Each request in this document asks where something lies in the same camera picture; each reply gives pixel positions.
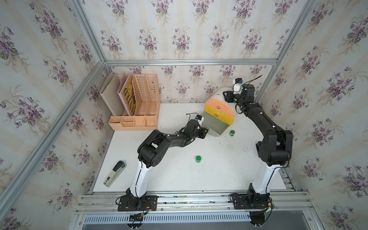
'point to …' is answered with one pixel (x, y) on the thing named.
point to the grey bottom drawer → (214, 125)
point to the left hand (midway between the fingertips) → (208, 130)
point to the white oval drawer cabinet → (218, 94)
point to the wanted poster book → (127, 94)
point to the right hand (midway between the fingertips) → (227, 92)
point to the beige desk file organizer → (147, 96)
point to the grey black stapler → (118, 169)
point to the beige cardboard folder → (109, 92)
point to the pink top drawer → (220, 105)
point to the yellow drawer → (219, 114)
